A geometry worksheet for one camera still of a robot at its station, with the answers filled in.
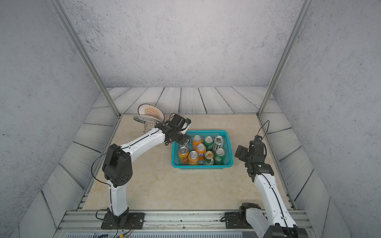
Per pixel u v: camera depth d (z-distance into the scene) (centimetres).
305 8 70
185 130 79
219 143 87
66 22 74
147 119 96
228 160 87
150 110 104
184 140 81
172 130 67
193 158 84
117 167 50
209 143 91
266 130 116
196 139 91
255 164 57
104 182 52
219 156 85
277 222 40
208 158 84
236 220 72
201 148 88
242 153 74
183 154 86
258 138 71
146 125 110
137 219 73
